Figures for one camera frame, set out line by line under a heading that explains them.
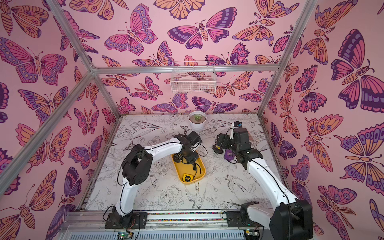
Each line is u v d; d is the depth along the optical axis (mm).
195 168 901
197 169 913
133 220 728
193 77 945
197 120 1030
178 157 922
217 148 971
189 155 843
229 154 950
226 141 721
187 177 854
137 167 537
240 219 725
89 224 736
